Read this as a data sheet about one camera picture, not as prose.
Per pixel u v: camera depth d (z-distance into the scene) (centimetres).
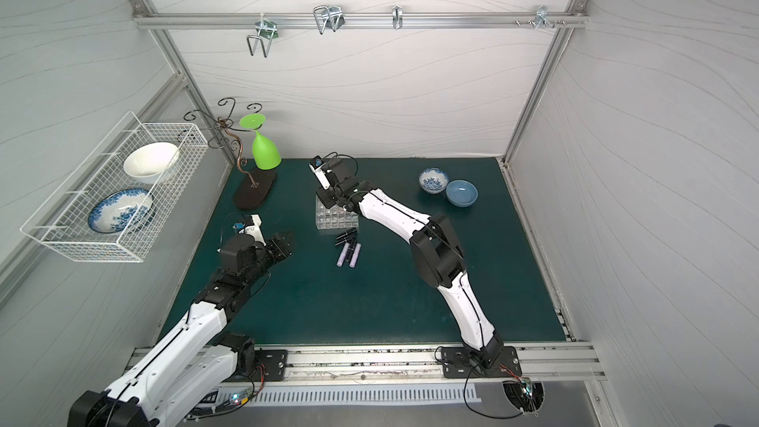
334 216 102
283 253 72
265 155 91
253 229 73
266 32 78
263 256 68
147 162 76
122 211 65
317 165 80
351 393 70
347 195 72
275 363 73
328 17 76
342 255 93
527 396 71
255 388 68
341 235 96
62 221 57
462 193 108
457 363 75
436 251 55
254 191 110
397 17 78
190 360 50
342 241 96
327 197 82
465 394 70
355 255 93
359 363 75
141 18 77
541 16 77
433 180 112
